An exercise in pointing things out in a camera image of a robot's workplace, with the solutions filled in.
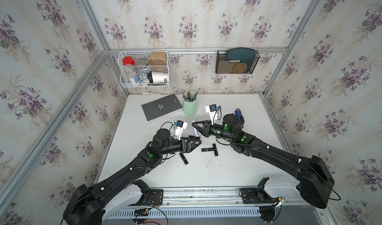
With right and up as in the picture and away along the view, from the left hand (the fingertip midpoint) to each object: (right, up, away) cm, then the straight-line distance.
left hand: (200, 146), depth 69 cm
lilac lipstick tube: (-2, +7, 0) cm, 8 cm away
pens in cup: (-6, +25, +32) cm, 41 cm away
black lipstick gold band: (-9, -12, +17) cm, 22 cm away
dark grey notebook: (-27, +18, +38) cm, 50 cm away
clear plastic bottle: (-41, +39, +19) cm, 59 cm away
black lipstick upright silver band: (+10, -8, +19) cm, 23 cm away
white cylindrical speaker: (-25, +37, +23) cm, 51 cm away
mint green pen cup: (-5, +21, +27) cm, 34 cm away
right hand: (-3, +10, +1) cm, 11 cm away
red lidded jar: (-44, +48, +23) cm, 69 cm away
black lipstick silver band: (+5, -7, +19) cm, 21 cm away
